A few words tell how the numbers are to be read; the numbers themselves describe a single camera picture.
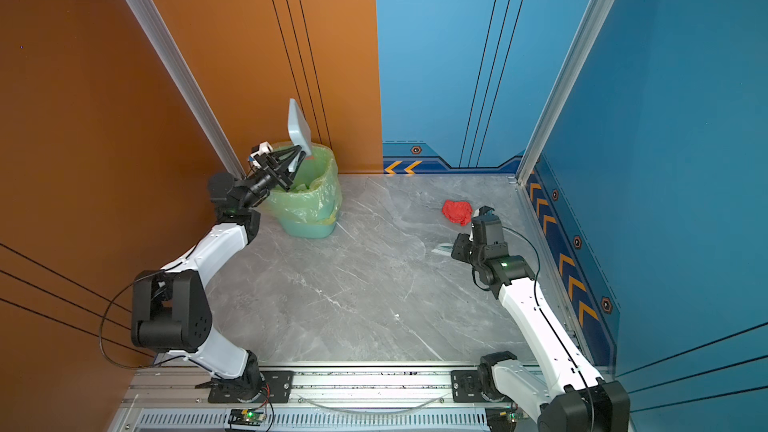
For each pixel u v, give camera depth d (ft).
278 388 2.42
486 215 2.32
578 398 1.26
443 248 2.73
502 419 2.29
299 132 2.33
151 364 2.66
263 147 2.47
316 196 2.67
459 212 3.51
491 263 1.86
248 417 2.32
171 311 1.48
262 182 2.25
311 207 2.72
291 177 2.34
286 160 2.28
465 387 2.37
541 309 1.54
